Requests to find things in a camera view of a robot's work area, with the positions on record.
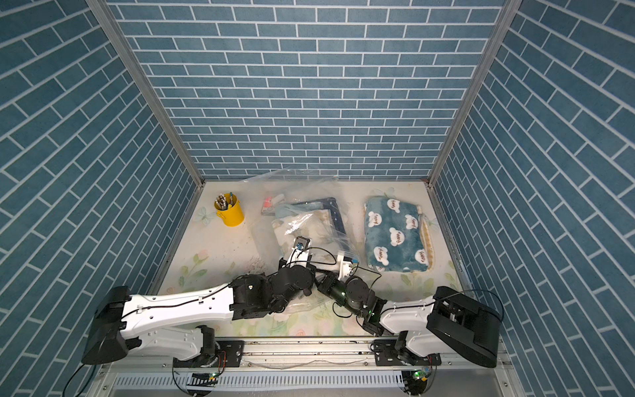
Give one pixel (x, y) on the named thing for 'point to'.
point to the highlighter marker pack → (268, 208)
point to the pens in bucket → (222, 203)
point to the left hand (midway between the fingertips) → (319, 261)
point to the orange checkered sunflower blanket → (427, 242)
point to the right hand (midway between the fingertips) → (309, 274)
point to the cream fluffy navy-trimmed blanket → (318, 220)
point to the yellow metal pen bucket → (233, 216)
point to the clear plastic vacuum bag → (286, 186)
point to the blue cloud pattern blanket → (393, 238)
